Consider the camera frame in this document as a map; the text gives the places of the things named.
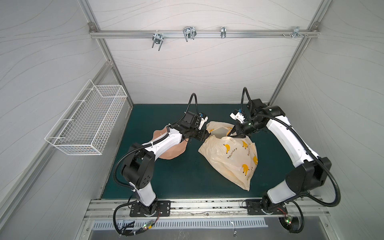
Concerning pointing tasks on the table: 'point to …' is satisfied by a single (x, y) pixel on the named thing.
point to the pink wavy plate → (177, 152)
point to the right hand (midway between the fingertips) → (229, 136)
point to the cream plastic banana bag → (235, 157)
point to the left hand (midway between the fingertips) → (203, 133)
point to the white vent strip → (140, 224)
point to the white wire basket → (86, 126)
